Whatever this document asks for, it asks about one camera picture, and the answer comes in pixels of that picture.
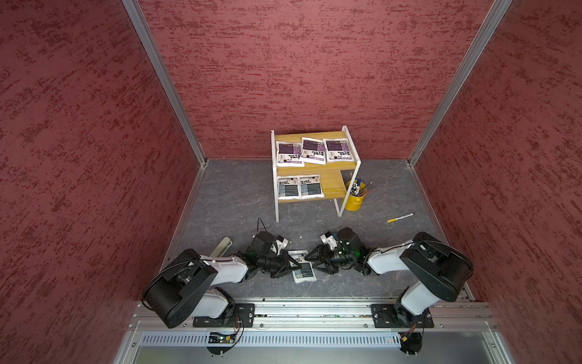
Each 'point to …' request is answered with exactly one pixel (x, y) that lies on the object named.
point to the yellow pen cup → (356, 196)
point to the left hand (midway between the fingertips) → (299, 272)
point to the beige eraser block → (222, 248)
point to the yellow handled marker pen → (391, 220)
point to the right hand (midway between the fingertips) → (309, 267)
